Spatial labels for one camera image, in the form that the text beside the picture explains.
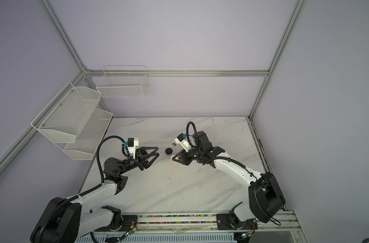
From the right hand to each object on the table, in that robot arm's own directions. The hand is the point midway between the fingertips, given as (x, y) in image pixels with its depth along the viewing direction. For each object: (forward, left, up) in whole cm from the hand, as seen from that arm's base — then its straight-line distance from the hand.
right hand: (172, 160), depth 76 cm
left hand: (0, +6, +7) cm, 9 cm away
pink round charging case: (+1, 0, +1) cm, 2 cm away
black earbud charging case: (+16, +5, -17) cm, 24 cm away
